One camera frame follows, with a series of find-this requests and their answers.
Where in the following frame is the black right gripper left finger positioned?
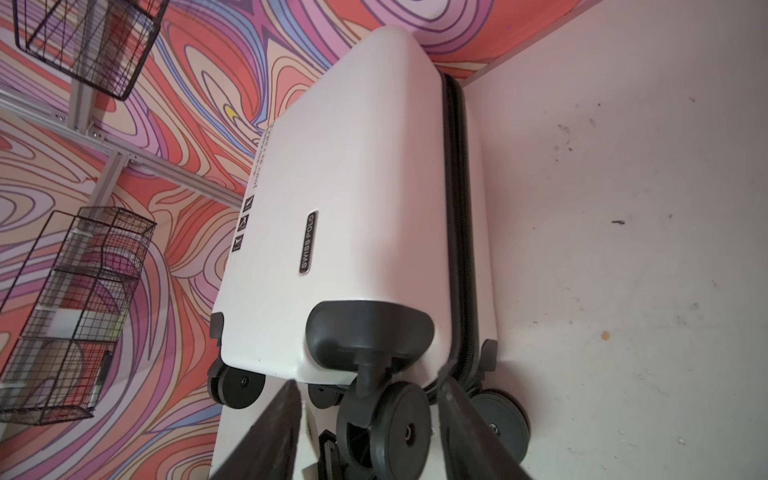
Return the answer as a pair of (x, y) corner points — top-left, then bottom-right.
(211, 380), (302, 480)

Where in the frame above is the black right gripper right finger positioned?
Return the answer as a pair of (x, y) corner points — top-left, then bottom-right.
(436, 362), (531, 479)

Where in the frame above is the black wire basket back wall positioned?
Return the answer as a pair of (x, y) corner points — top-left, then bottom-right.
(7, 0), (169, 101)

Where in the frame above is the black white suitcase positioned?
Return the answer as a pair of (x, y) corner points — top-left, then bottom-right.
(207, 26), (498, 479)

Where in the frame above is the black wire basket wall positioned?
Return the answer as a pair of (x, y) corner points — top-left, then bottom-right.
(7, 0), (169, 101)
(1, 206), (156, 426)

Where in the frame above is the black wire basket left wall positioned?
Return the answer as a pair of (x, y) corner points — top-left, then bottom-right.
(1, 206), (156, 426)

